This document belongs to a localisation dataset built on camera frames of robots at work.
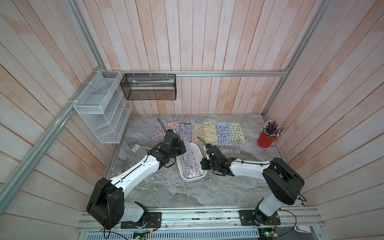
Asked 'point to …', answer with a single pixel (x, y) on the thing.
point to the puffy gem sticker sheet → (185, 131)
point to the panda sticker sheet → (197, 130)
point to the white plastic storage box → (200, 155)
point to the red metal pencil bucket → (264, 141)
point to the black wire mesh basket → (149, 86)
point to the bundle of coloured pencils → (272, 129)
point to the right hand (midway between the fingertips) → (200, 162)
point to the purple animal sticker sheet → (191, 168)
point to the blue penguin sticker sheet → (223, 134)
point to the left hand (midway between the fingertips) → (185, 148)
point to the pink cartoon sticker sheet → (174, 125)
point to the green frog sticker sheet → (236, 132)
